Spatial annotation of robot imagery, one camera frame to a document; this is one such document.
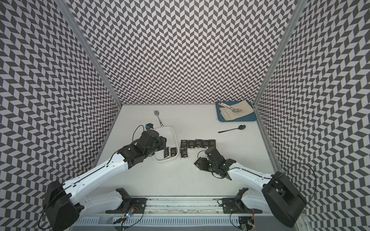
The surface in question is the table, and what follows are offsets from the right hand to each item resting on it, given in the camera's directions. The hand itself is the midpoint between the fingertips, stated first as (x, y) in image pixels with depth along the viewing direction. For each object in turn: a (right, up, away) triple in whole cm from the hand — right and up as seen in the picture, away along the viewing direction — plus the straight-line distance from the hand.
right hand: (200, 167), depth 85 cm
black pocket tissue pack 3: (-1, +13, +10) cm, 16 cm away
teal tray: (+41, +30, +24) cm, 56 cm away
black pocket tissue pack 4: (+3, +13, +9) cm, 16 cm away
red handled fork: (+28, +36, +29) cm, 54 cm away
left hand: (-20, +17, -5) cm, 27 cm away
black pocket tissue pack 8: (-17, +8, +4) cm, 19 cm away
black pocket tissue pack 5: (+8, +13, +9) cm, 18 cm away
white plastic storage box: (-21, +19, +14) cm, 32 cm away
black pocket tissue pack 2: (-6, +12, +9) cm, 16 cm away
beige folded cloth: (+23, +32, +26) cm, 48 cm away
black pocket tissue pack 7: (-21, +8, +4) cm, 23 cm away
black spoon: (+30, +23, +17) cm, 41 cm away
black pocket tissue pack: (-10, +12, +9) cm, 19 cm away
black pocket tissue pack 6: (-11, +7, +6) cm, 14 cm away
